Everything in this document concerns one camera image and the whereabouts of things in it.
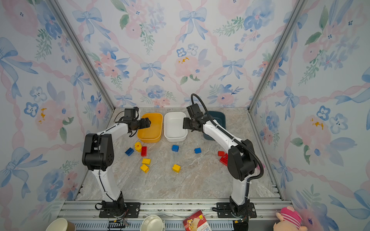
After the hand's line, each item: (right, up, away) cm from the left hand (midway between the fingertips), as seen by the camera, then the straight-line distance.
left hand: (146, 121), depth 102 cm
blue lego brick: (+21, -19, -4) cm, 28 cm away
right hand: (+30, -1, -10) cm, 31 cm away
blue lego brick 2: (+36, -20, -4) cm, 42 cm away
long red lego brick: (+53, -24, -11) cm, 59 cm away
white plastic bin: (+19, -6, +6) cm, 21 cm away
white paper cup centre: (+12, -51, -31) cm, 60 cm away
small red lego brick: (+52, -22, -6) cm, 56 cm away
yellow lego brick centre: (+23, -29, -14) cm, 39 cm away
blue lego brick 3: (-8, -20, -8) cm, 23 cm away
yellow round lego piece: (-3, -17, -7) cm, 19 cm away
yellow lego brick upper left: (+4, -25, -12) cm, 28 cm away
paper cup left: (-27, -47, -37) cm, 66 cm away
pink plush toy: (+76, -46, -35) cm, 96 cm away
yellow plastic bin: (+5, -9, +2) cm, 10 cm away
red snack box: (+34, -48, -34) cm, 68 cm away
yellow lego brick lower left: (+4, -29, -16) cm, 33 cm away
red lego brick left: (+1, -20, -8) cm, 22 cm away
